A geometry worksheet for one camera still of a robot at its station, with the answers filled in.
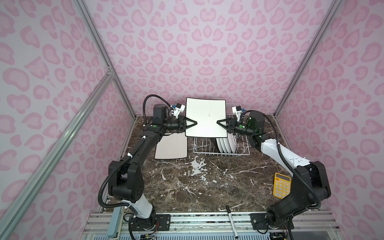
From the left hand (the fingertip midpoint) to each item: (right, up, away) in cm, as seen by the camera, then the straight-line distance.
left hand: (197, 122), depth 75 cm
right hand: (+11, 0, +1) cm, 11 cm away
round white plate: (+13, -13, +12) cm, 22 cm away
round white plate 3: (+17, -12, +12) cm, 24 cm away
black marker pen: (+17, -48, -1) cm, 51 cm away
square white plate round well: (+5, +5, +5) cm, 9 cm away
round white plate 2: (+14, -10, +11) cm, 20 cm away
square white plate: (-17, -15, +26) cm, 34 cm away
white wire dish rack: (+7, -14, +21) cm, 26 cm away
